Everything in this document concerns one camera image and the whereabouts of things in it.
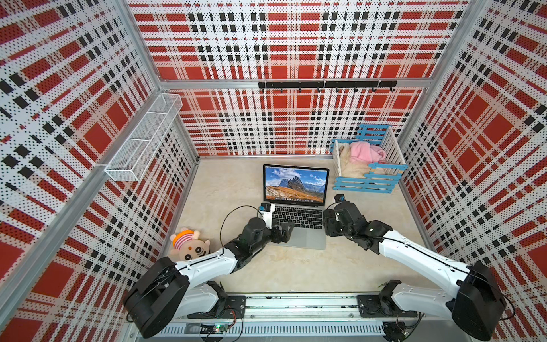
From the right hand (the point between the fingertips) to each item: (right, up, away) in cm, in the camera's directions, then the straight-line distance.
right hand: (333, 221), depth 83 cm
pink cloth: (+21, +31, +22) cm, 43 cm away
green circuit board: (-40, -33, -14) cm, 54 cm away
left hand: (-18, -1, +1) cm, 18 cm away
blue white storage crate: (+33, +39, +29) cm, 59 cm away
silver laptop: (-14, +9, +15) cm, 23 cm away
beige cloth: (+15, +22, +24) cm, 36 cm away
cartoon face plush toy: (-57, -9, -1) cm, 58 cm away
